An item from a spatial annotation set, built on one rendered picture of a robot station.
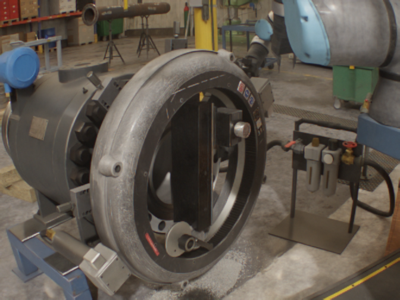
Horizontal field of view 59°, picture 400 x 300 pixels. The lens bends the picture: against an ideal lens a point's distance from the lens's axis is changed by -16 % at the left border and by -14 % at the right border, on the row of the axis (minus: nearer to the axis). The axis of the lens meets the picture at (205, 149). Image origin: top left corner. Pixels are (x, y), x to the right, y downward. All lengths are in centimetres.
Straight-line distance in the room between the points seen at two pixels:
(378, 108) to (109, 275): 79
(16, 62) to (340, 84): 359
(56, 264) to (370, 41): 128
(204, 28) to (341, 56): 419
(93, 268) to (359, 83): 376
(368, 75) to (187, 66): 342
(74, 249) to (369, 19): 98
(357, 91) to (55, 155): 359
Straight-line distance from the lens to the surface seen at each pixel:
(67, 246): 123
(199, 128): 114
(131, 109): 102
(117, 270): 112
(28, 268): 194
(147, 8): 942
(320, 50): 69
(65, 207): 107
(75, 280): 147
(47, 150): 142
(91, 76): 104
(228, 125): 116
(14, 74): 157
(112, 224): 106
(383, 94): 79
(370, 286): 126
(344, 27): 68
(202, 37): 486
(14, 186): 277
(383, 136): 79
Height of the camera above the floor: 110
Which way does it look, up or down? 20 degrees down
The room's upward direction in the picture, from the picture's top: 2 degrees counter-clockwise
